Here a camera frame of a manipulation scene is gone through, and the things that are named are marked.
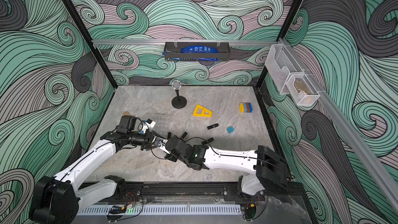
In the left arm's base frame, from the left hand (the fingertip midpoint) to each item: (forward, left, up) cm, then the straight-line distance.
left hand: (164, 140), depth 73 cm
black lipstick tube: (+17, -26, -16) cm, 35 cm away
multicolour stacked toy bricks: (+31, -50, -14) cm, 60 cm away
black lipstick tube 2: (+7, -22, -16) cm, 28 cm away
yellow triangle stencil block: (+28, -15, -16) cm, 35 cm away
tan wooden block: (+27, +32, -16) cm, 45 cm away
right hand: (+1, -2, -2) cm, 3 cm away
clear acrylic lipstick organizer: (+18, +4, -14) cm, 23 cm away
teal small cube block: (+15, -37, -16) cm, 43 cm away
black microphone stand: (+37, -3, -17) cm, 41 cm away
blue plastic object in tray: (+51, -18, +19) cm, 57 cm away
